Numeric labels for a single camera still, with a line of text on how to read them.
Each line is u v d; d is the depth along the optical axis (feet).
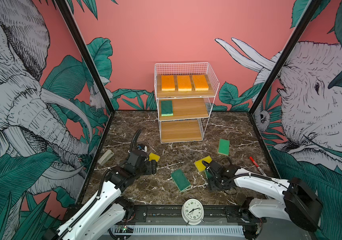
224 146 3.25
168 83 2.43
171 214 2.46
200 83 2.48
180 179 2.80
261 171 2.89
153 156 3.11
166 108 2.84
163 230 2.30
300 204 1.38
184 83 2.44
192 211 2.36
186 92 2.40
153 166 2.29
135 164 1.85
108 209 1.96
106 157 2.98
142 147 2.26
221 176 2.07
